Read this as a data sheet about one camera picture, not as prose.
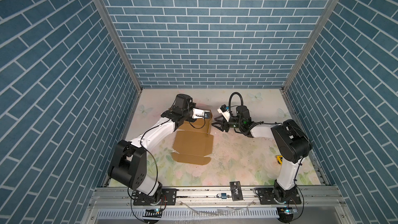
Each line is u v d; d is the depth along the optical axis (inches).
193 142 37.6
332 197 30.1
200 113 29.7
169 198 28.8
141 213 27.8
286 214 28.2
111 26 33.4
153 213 28.4
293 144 20.1
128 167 17.0
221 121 33.3
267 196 28.9
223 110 32.4
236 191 30.0
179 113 25.7
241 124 30.4
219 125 34.0
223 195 29.2
